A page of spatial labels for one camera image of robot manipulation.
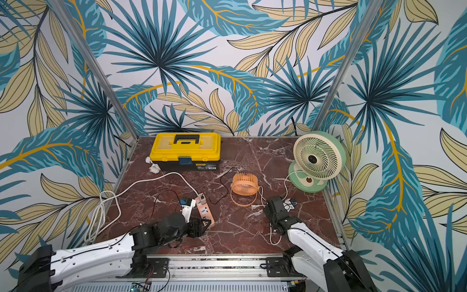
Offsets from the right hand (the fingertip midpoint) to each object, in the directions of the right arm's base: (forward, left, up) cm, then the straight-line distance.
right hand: (267, 207), depth 89 cm
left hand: (-10, +29, +8) cm, 31 cm away
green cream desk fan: (+14, -22, +22) cm, 34 cm away
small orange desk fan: (+7, +11, +11) cm, 17 cm away
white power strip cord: (+2, +78, -1) cm, 78 cm away
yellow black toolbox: (+24, +40, +15) cm, 49 cm away
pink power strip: (-2, +30, +2) cm, 30 cm away
